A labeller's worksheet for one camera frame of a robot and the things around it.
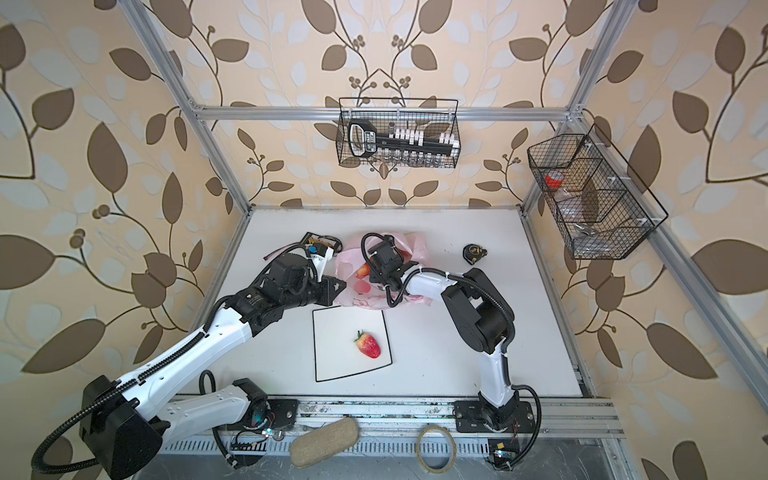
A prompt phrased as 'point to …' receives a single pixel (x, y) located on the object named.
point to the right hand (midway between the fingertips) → (378, 271)
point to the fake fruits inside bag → (363, 271)
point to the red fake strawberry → (368, 345)
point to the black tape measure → (472, 253)
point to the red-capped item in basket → (554, 179)
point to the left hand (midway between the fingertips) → (348, 282)
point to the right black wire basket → (601, 210)
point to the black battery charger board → (319, 247)
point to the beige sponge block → (323, 442)
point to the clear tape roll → (453, 454)
